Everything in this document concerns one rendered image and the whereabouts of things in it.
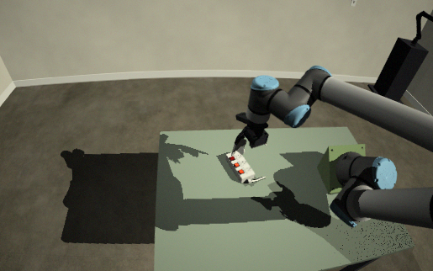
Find white power strip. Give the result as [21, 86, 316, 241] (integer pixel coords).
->
[225, 151, 255, 183]

